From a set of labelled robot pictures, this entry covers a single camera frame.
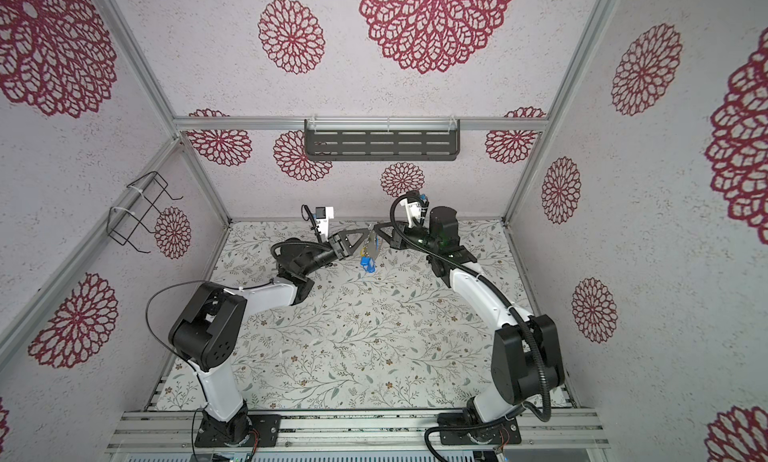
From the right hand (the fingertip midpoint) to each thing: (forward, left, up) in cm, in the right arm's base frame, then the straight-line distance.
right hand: (375, 224), depth 76 cm
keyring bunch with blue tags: (-4, +2, -6) cm, 8 cm away
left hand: (0, +2, -4) cm, 5 cm away
